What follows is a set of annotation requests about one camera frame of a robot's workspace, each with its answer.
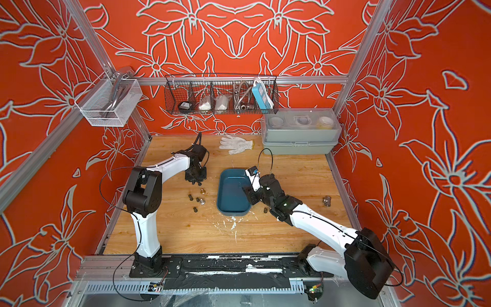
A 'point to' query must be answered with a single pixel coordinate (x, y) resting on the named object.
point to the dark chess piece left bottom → (195, 209)
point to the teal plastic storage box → (232, 199)
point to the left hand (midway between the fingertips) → (201, 177)
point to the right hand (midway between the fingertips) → (243, 185)
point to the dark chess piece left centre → (197, 199)
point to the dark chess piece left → (190, 197)
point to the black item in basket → (185, 105)
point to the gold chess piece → (202, 192)
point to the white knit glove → (236, 145)
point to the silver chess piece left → (202, 203)
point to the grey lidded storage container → (300, 131)
